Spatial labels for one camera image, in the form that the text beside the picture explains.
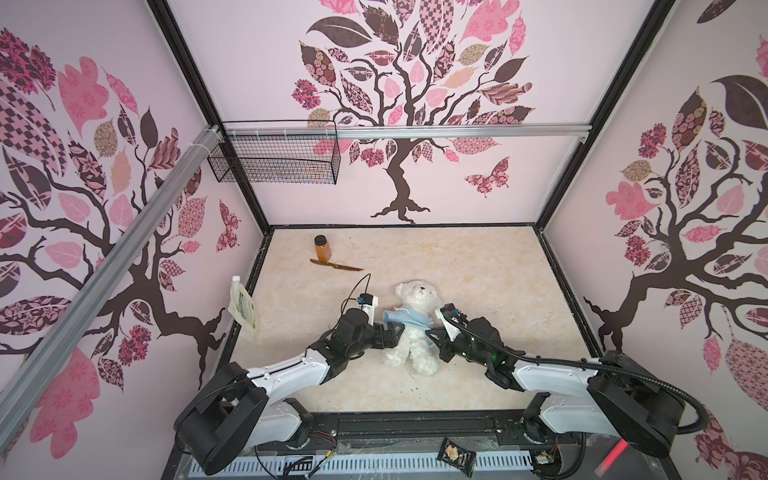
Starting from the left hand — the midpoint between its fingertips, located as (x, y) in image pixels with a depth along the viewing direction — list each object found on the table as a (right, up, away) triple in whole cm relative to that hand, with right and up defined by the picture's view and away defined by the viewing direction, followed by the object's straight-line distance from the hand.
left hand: (393, 331), depth 85 cm
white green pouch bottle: (-45, +8, +2) cm, 46 cm away
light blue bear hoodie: (+4, +5, 0) cm, 6 cm away
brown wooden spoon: (-22, +18, +24) cm, 37 cm away
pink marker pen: (+52, -26, -15) cm, 60 cm away
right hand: (+10, +1, -1) cm, 10 cm away
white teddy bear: (+6, -3, -5) cm, 9 cm away
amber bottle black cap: (-25, +25, +20) cm, 41 cm away
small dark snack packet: (+16, -26, -16) cm, 35 cm away
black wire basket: (-38, +56, +10) cm, 68 cm away
